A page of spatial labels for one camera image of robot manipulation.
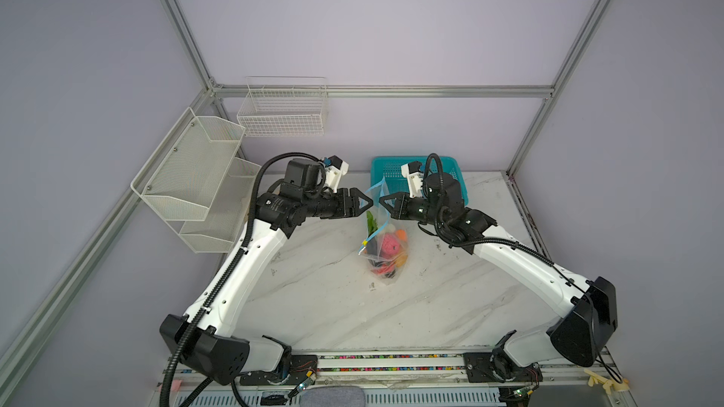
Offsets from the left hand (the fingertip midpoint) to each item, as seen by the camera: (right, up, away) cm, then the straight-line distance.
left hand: (362, 206), depth 68 cm
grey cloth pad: (-7, -47, -1) cm, 47 cm away
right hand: (+4, +2, +4) cm, 6 cm away
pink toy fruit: (+8, -12, +15) cm, 21 cm away
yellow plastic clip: (+63, -46, +2) cm, 77 cm away
